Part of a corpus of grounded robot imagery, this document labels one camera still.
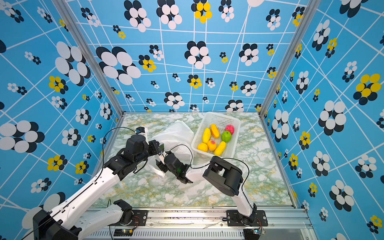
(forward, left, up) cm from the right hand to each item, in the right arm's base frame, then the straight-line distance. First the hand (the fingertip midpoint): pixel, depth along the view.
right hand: (162, 155), depth 89 cm
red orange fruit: (+8, -31, -1) cm, 32 cm away
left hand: (0, -3, +15) cm, 15 cm away
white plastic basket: (+29, -39, -2) cm, 49 cm away
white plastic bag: (+6, -10, +8) cm, 14 cm away
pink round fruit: (+21, -44, -1) cm, 49 cm away
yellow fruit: (+7, -25, -1) cm, 26 cm away
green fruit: (+15, -40, -1) cm, 43 cm away
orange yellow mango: (+20, -33, -2) cm, 39 cm away
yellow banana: (+6, -36, -2) cm, 36 cm away
